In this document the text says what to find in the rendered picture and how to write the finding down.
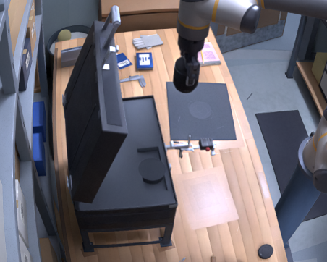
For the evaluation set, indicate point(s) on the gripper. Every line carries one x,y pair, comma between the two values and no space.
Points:
191,47

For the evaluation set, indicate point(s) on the black camera lens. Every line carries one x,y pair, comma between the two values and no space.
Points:
180,76

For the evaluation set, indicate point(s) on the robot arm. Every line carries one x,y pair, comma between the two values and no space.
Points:
196,16

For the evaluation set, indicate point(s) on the black bench mat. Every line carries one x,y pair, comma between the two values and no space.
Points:
201,111

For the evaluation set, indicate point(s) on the black catch with red button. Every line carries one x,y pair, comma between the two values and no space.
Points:
205,143

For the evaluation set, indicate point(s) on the grey latch lever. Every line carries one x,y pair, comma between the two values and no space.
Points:
181,147

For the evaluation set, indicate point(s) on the black hard case body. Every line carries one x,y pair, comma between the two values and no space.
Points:
141,130

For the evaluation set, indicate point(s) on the white lid tab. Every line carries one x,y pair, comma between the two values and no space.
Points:
106,67
113,49

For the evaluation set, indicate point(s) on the black round cap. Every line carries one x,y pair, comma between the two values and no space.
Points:
151,169

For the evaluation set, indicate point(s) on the black case lid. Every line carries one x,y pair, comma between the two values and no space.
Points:
92,114

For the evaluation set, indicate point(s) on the black floor mat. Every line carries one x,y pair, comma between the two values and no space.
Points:
283,141

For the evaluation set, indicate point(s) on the black case stand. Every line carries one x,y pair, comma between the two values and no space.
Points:
167,235

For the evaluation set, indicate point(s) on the pink notebook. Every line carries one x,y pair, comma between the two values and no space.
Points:
209,56

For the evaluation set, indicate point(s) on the blue box with white print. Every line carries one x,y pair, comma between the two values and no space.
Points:
144,61

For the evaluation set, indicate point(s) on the grey work glove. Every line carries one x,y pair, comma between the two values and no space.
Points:
148,41

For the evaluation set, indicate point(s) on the grey caliper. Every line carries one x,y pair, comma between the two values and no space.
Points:
134,79

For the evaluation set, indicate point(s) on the blue card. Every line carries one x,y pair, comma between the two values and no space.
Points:
123,61

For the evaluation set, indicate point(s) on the wooden crate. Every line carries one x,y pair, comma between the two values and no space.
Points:
141,12

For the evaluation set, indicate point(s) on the grey cabinet with drawers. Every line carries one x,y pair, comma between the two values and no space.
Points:
313,68

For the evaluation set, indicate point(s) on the grey metal box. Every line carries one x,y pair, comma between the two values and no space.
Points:
71,56

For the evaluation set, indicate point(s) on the yellow ball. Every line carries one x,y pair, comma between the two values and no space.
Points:
64,35

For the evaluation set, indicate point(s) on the black round bin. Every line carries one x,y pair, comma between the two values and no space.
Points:
51,41

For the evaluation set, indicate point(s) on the dark blue labelled box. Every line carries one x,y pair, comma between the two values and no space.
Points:
26,65

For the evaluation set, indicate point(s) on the cardboard box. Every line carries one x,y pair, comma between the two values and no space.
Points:
20,19

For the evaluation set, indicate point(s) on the black round disc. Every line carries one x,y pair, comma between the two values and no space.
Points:
265,251

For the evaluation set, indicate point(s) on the grey shelf unit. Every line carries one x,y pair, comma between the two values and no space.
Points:
5,130

